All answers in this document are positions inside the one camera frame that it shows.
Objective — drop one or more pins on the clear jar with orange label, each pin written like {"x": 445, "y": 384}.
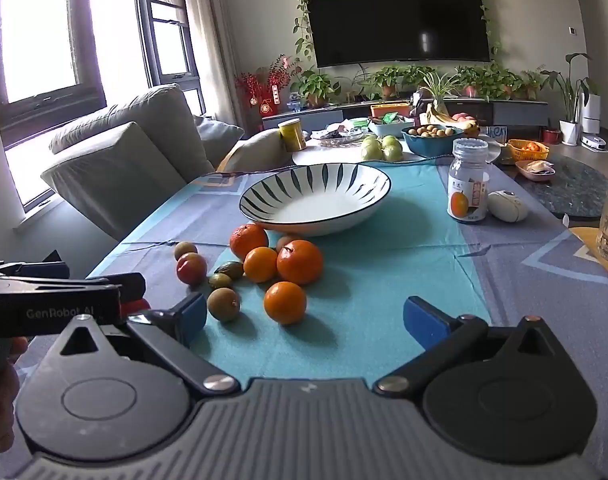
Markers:
{"x": 468, "y": 180}

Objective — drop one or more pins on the yellow tin can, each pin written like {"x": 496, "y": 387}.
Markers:
{"x": 292, "y": 135}

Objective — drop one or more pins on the small brown pear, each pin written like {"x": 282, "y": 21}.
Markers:
{"x": 223, "y": 305}

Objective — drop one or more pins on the pink snack dish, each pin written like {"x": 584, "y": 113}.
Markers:
{"x": 534, "y": 172}

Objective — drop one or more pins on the pile of small tangerines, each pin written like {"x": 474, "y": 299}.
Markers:
{"x": 531, "y": 146}

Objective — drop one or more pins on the blue and grey tablecloth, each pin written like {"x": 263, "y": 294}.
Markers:
{"x": 399, "y": 270}

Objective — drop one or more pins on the dark green plum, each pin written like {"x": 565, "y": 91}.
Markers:
{"x": 229, "y": 270}

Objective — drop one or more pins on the grey television cabinet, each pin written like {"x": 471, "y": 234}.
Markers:
{"x": 514, "y": 110}

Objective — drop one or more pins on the small pointed green olive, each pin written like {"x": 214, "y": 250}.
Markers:
{"x": 219, "y": 281}

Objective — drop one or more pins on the spider plant in glass vase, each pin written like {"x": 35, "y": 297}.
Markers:
{"x": 439, "y": 87}

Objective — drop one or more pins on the blue bowl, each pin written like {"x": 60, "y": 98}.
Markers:
{"x": 431, "y": 146}

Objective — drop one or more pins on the white oval device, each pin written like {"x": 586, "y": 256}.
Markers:
{"x": 507, "y": 206}

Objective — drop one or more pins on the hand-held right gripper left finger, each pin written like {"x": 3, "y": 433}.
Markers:
{"x": 193, "y": 311}

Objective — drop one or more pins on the orange woven basket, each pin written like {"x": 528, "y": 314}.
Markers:
{"x": 526, "y": 154}

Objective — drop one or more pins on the grey pillow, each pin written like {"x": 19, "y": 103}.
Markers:
{"x": 218, "y": 135}

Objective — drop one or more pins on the red festive decoration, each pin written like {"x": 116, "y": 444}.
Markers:
{"x": 259, "y": 85}

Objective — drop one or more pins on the bunch of bananas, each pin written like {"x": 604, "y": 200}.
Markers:
{"x": 441, "y": 115}

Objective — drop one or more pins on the white bowl with dark stripes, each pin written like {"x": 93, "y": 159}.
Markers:
{"x": 314, "y": 210}

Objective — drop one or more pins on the pile of green apples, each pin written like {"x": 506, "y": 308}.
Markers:
{"x": 381, "y": 149}

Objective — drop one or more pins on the glass dish with dark snacks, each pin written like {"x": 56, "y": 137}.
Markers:
{"x": 339, "y": 135}

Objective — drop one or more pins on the white round table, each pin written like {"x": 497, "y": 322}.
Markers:
{"x": 334, "y": 154}

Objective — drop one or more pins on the pile of brown longans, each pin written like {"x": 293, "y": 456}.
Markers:
{"x": 431, "y": 131}

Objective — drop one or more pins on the red pot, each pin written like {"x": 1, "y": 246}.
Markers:
{"x": 552, "y": 136}

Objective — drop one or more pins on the bushy potted green plant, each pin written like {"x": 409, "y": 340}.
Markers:
{"x": 314, "y": 87}

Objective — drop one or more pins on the black wall television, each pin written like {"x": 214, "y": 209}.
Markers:
{"x": 399, "y": 15}

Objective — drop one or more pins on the grey sofa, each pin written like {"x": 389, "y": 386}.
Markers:
{"x": 118, "y": 155}

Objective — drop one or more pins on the red apple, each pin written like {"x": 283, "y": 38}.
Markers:
{"x": 191, "y": 269}

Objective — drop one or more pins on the beige curtain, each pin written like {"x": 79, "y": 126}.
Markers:
{"x": 208, "y": 35}

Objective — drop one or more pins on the large dark framed window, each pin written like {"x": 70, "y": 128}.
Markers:
{"x": 43, "y": 35}

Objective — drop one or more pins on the small brown fruit back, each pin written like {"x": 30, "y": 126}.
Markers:
{"x": 184, "y": 249}

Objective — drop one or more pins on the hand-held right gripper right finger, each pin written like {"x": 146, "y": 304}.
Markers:
{"x": 425, "y": 319}

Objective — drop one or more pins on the tall plant in white pot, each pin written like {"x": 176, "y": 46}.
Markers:
{"x": 569, "y": 95}

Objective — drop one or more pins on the dark marble round table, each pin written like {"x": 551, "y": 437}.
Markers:
{"x": 574, "y": 190}

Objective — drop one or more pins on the orange box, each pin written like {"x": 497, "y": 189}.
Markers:
{"x": 389, "y": 109}

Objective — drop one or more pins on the person's left hand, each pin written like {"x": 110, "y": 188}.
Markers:
{"x": 1, "y": 400}

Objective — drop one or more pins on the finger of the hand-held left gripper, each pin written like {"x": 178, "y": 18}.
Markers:
{"x": 33, "y": 270}
{"x": 131, "y": 287}

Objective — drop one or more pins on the orange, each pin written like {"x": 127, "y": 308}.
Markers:
{"x": 260, "y": 265}
{"x": 300, "y": 262}
{"x": 249, "y": 241}
{"x": 285, "y": 303}

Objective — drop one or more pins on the light blue snack basket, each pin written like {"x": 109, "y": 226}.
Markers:
{"x": 391, "y": 127}

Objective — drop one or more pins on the wide potted green plant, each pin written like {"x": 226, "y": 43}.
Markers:
{"x": 489, "y": 80}

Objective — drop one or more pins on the beige cushion with orange stripe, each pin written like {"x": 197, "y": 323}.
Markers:
{"x": 259, "y": 152}

